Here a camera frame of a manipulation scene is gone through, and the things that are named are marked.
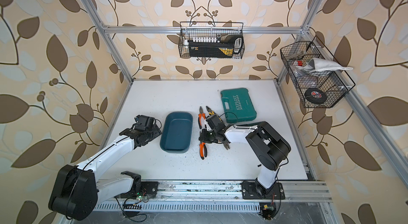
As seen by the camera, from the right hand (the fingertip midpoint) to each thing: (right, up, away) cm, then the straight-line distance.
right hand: (200, 138), depth 91 cm
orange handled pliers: (0, +12, +10) cm, 16 cm away
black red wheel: (+54, +25, -19) cm, 63 cm away
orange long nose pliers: (+2, -5, -6) cm, 8 cm away
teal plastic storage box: (-14, +3, +3) cm, 15 cm away
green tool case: (+24, +19, +8) cm, 31 cm away
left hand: (-25, +5, -3) cm, 25 cm away
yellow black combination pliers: (+6, +14, +11) cm, 19 cm away
